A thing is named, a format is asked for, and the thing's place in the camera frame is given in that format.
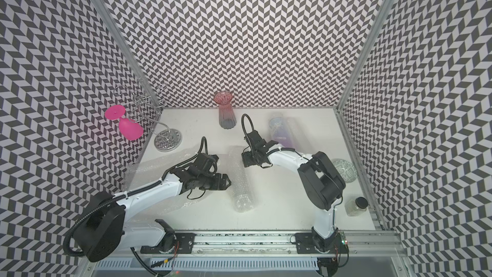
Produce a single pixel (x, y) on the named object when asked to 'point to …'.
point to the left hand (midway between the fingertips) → (223, 185)
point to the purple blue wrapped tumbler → (287, 133)
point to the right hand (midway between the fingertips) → (250, 161)
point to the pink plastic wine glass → (130, 128)
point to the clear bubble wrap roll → (243, 197)
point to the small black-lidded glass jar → (356, 207)
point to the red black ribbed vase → (227, 115)
